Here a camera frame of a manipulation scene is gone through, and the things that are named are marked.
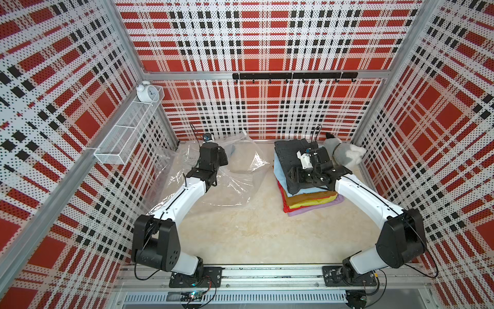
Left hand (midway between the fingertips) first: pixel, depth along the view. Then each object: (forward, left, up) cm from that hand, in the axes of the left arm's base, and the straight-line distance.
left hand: (221, 150), depth 87 cm
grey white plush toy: (+8, -63, -13) cm, 65 cm away
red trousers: (-20, -30, -19) cm, 41 cm away
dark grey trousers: (-1, -31, -3) cm, 31 cm away
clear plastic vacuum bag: (-13, -8, -6) cm, 16 cm away
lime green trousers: (-18, -43, -16) cm, 49 cm away
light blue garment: (-7, -27, -10) cm, 30 cm away
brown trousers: (-18, -40, -11) cm, 45 cm away
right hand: (-9, -34, -6) cm, 36 cm away
